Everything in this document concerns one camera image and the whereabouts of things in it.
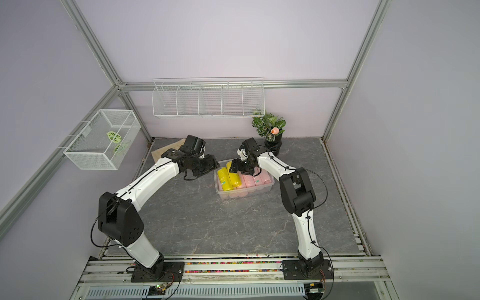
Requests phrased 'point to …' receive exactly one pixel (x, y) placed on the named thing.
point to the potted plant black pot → (274, 146)
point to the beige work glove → (156, 154)
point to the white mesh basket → (102, 144)
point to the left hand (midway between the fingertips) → (216, 168)
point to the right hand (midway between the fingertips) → (234, 169)
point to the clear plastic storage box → (241, 191)
